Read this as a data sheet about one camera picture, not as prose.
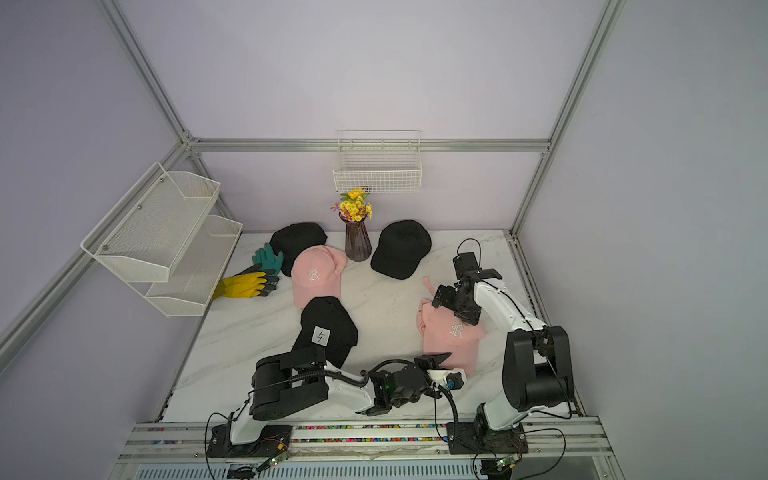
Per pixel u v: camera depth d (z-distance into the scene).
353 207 0.93
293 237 1.13
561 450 0.72
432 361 0.73
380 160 0.95
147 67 0.76
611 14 0.68
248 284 1.02
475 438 0.73
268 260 1.11
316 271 0.99
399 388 0.63
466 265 0.73
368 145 0.92
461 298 0.77
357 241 1.04
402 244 1.14
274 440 0.73
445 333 0.84
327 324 0.93
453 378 0.67
